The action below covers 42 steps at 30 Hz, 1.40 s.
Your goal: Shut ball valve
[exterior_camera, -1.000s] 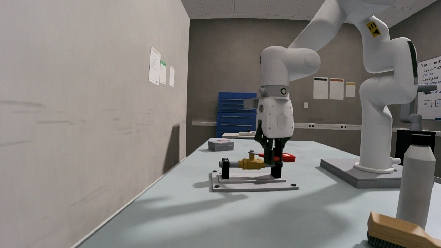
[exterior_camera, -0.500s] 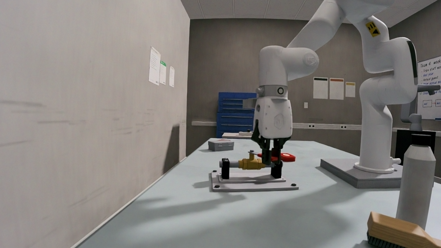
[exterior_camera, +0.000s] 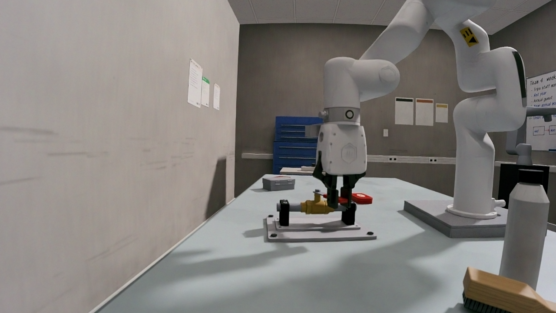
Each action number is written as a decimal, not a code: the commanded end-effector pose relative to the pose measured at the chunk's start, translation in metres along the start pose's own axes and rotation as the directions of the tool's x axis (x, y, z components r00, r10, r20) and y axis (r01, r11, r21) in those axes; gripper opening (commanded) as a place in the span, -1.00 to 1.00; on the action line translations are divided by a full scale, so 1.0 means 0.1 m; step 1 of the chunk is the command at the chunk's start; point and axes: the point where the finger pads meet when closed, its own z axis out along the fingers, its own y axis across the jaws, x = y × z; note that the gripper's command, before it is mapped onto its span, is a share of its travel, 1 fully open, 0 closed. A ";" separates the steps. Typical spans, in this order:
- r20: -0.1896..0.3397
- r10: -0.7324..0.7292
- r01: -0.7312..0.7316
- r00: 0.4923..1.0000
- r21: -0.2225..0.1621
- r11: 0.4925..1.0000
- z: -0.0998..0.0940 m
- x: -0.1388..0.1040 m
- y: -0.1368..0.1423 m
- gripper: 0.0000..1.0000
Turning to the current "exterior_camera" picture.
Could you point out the wooden wire brush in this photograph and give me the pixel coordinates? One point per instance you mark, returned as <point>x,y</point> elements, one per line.
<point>485,292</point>

